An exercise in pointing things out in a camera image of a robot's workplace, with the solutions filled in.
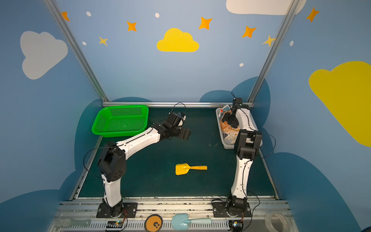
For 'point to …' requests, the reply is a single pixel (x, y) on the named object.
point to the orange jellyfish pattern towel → (227, 128)
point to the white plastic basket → (226, 146)
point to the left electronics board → (114, 224)
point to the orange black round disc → (153, 223)
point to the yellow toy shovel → (182, 168)
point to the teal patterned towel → (227, 108)
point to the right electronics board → (235, 225)
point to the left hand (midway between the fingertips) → (183, 129)
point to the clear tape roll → (277, 222)
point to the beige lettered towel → (231, 138)
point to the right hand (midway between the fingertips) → (228, 120)
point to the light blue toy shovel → (180, 222)
